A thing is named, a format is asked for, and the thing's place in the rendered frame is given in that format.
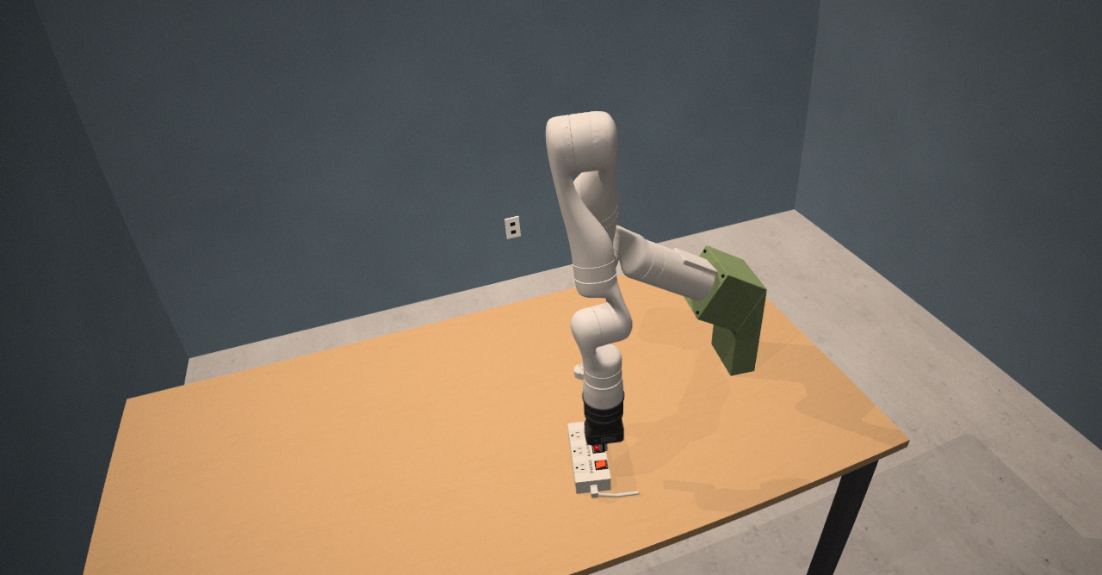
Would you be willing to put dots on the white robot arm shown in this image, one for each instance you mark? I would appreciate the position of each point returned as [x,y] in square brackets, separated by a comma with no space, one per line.
[588,142]

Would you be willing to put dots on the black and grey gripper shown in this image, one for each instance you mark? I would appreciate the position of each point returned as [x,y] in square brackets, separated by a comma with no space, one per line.
[603,409]

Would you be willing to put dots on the white power strip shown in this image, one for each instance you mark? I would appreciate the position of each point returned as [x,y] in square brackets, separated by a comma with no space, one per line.
[590,465]

